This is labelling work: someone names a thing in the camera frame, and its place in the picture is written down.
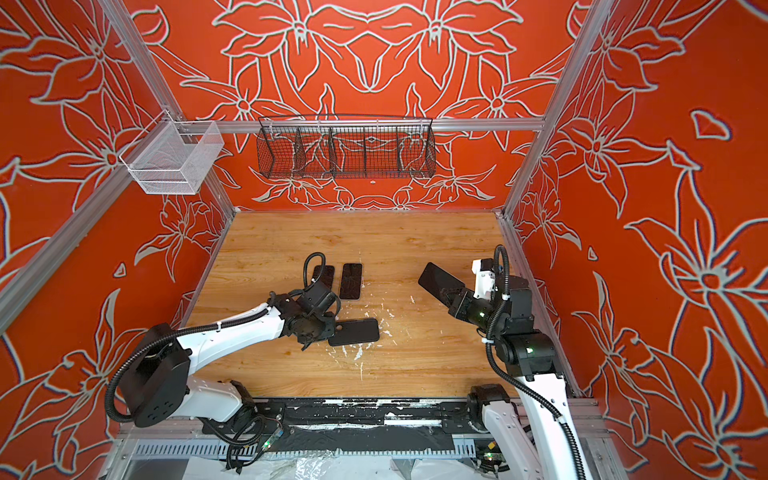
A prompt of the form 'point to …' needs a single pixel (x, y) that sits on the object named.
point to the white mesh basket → (176, 158)
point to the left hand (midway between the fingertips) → (335, 331)
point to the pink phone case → (351, 281)
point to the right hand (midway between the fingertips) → (439, 291)
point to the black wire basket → (345, 146)
